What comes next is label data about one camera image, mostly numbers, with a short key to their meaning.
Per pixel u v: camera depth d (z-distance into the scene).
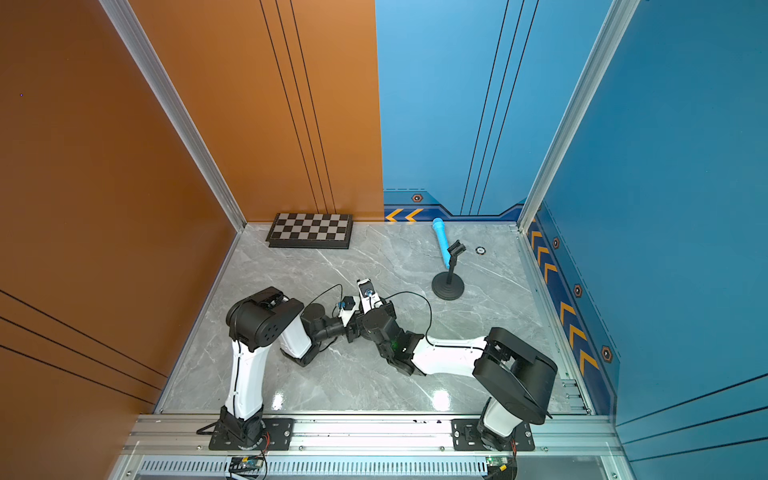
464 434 0.72
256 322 0.56
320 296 0.88
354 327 0.85
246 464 0.72
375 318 0.61
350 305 0.80
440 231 1.15
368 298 0.67
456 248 0.87
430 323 0.94
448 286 0.99
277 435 0.73
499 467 0.70
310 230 1.13
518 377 0.43
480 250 1.12
